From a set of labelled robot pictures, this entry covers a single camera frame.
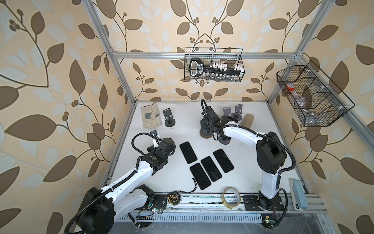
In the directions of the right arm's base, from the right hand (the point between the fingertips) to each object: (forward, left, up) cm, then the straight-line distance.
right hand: (206, 123), depth 94 cm
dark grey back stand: (+11, +26, -10) cm, 30 cm away
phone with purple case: (-30, +6, -10) cm, 32 cm away
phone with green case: (-25, -1, -13) cm, 28 cm away
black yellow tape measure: (-41, +20, -7) cm, 47 cm away
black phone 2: (-15, +13, -9) cm, 22 cm away
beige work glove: (+15, +41, -8) cm, 44 cm away
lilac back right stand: (-7, -12, -10) cm, 17 cm away
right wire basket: (-5, -54, +23) cm, 59 cm away
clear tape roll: (-42, -13, -7) cm, 45 cm away
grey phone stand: (+13, -17, -3) cm, 21 cm away
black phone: (-20, -9, -12) cm, 26 cm away
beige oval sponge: (+9, -32, -10) cm, 35 cm away
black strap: (-37, +10, -11) cm, 40 cm away
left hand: (-13, +28, +2) cm, 31 cm away
